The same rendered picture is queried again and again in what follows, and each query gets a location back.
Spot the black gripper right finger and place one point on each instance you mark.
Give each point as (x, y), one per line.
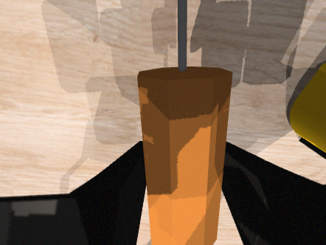
(271, 205)

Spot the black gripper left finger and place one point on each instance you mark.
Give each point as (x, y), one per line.
(106, 210)

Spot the orange-brown tool handle with grey metal shaft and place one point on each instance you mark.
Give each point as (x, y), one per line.
(184, 116)

